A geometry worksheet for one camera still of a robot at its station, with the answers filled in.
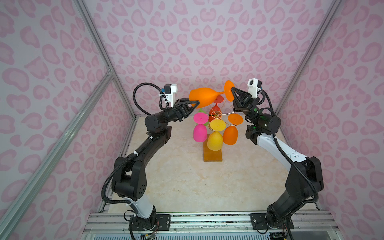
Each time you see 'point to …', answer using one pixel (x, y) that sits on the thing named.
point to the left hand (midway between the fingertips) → (200, 103)
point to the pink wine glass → (200, 133)
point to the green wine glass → (202, 111)
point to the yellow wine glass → (215, 139)
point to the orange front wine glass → (230, 133)
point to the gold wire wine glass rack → (210, 155)
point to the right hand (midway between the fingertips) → (232, 94)
